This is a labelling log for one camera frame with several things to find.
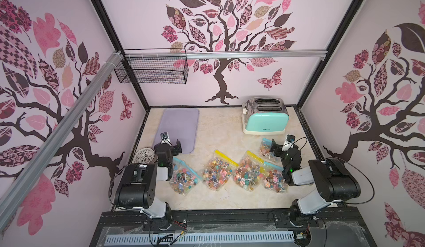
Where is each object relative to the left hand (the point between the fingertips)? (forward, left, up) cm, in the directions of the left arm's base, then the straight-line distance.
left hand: (170, 143), depth 94 cm
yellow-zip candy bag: (-15, -28, -4) cm, 32 cm away
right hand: (0, -64, +4) cm, 65 cm away
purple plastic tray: (+19, -3, -6) cm, 20 cm away
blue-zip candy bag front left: (-20, -10, -5) cm, 23 cm away
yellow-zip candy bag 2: (-16, -44, -4) cm, 47 cm away
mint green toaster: (+12, -56, +10) cm, 58 cm away
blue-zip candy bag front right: (-21, -57, -3) cm, 60 cm away
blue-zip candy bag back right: (-2, -56, -4) cm, 56 cm away
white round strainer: (-6, +14, -3) cm, 16 cm away
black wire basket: (+36, +10, +29) cm, 47 cm away
